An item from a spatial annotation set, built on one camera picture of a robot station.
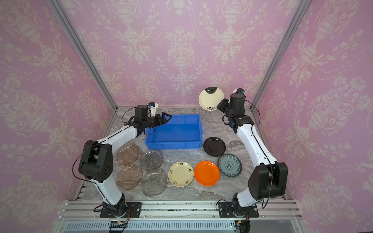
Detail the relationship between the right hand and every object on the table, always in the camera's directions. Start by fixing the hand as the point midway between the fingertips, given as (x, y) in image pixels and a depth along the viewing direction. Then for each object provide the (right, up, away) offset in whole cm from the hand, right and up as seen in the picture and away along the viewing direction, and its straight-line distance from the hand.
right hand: (221, 100), depth 82 cm
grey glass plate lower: (-39, -47, +2) cm, 61 cm away
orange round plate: (-8, -43, +4) cm, 44 cm away
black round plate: (-2, -29, +14) cm, 32 cm away
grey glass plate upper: (-42, -37, +11) cm, 57 cm away
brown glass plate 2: (-58, -33, +13) cm, 69 cm away
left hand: (-31, -10, +9) cm, 34 cm away
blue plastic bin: (-24, -20, +27) cm, 42 cm away
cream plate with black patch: (-6, +2, +3) cm, 7 cm away
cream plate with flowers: (-23, -43, +5) cm, 50 cm away
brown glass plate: (-54, -45, +4) cm, 70 cm away
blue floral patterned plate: (+7, -39, +8) cm, 41 cm away
